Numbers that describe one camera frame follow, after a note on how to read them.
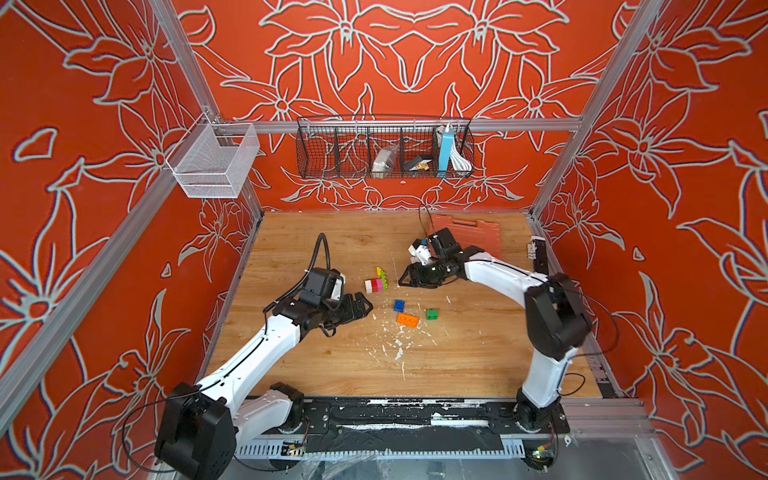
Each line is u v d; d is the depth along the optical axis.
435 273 0.78
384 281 0.96
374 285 0.95
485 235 1.04
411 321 0.90
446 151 0.86
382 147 0.97
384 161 0.92
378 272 0.99
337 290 0.67
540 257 1.04
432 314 0.90
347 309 0.71
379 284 0.95
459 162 0.91
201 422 0.39
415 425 0.73
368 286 0.95
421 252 0.86
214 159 0.93
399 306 0.92
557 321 0.49
